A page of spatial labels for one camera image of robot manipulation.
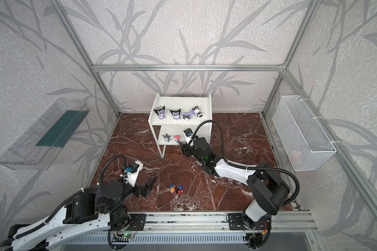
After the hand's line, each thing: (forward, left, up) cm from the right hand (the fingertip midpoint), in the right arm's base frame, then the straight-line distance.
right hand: (185, 134), depth 84 cm
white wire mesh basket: (-16, -50, +16) cm, 55 cm away
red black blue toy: (-24, +2, -18) cm, 30 cm away
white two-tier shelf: (+1, +6, +14) cm, 15 cm away
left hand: (-22, +13, +4) cm, 26 cm away
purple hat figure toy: (+2, -6, +16) cm, 17 cm away
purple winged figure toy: (-3, -2, +17) cm, 17 cm away
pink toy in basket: (-14, -54, 0) cm, 56 cm away
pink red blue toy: (-3, +5, 0) cm, 5 cm away
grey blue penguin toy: (-3, +10, 0) cm, 10 cm away
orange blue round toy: (-23, +7, -17) cm, 30 cm away
